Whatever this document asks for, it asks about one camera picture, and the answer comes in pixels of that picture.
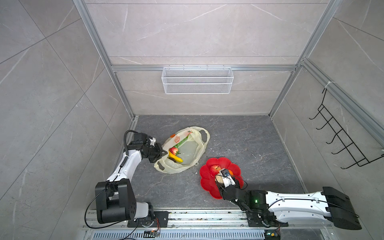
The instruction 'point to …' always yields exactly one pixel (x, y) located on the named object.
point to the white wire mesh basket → (195, 80)
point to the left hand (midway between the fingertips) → (166, 149)
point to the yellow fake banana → (175, 157)
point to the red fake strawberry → (173, 150)
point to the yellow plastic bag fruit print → (190, 151)
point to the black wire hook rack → (354, 152)
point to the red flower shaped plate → (207, 180)
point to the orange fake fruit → (230, 172)
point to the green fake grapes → (182, 142)
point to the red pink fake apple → (215, 169)
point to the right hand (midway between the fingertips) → (219, 179)
